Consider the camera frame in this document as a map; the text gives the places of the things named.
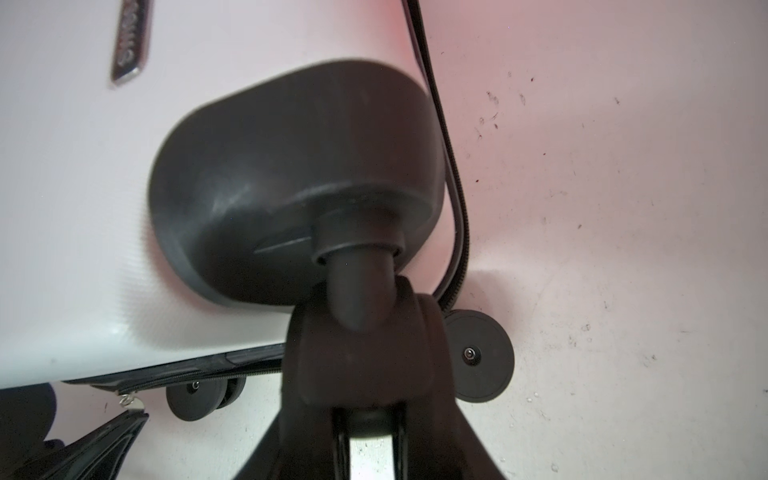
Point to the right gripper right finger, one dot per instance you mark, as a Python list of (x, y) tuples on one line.
[(432, 439)]

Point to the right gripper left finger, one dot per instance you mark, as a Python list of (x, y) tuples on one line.
[(302, 442)]

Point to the black and white suitcase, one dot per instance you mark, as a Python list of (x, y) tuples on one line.
[(176, 174)]

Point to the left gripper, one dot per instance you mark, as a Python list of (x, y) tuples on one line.
[(27, 452)]

